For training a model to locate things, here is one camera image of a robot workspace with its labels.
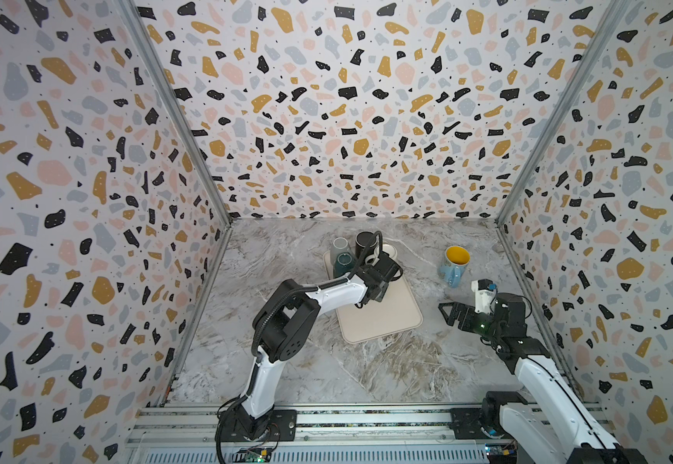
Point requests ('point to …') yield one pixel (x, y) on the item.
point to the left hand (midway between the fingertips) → (376, 283)
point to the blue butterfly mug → (456, 260)
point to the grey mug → (340, 245)
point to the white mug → (391, 250)
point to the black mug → (362, 240)
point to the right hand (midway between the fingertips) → (454, 308)
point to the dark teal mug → (343, 264)
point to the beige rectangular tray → (396, 312)
